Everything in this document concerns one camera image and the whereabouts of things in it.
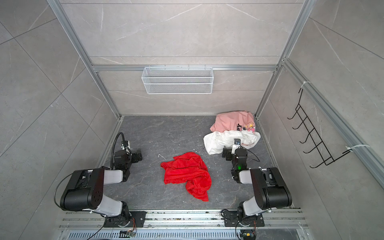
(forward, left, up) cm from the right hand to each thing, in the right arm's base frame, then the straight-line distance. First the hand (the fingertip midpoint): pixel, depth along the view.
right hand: (232, 145), depth 94 cm
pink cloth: (+18, -4, +3) cm, 19 cm away
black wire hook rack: (-11, -32, +24) cm, 42 cm away
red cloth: (-15, +27, -1) cm, 31 cm away
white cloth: (+3, +10, -1) cm, 11 cm away
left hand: (0, +65, 0) cm, 65 cm away
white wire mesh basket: (+38, +35, +24) cm, 57 cm away
